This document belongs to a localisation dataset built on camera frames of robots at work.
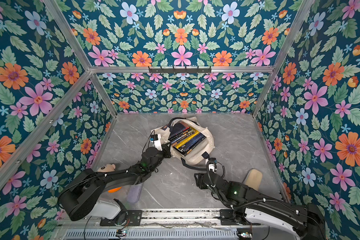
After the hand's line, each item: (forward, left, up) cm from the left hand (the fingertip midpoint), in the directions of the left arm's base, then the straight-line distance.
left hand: (173, 142), depth 84 cm
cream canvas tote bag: (-4, -13, -13) cm, 19 cm away
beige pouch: (-20, -44, -12) cm, 50 cm away
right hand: (-18, -13, -4) cm, 22 cm away
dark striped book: (+11, -3, -3) cm, 12 cm away
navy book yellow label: (+1, -7, -9) cm, 12 cm away
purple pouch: (-22, +23, -14) cm, 34 cm away
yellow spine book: (+10, -13, -6) cm, 18 cm away
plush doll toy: (-8, +38, -10) cm, 40 cm away
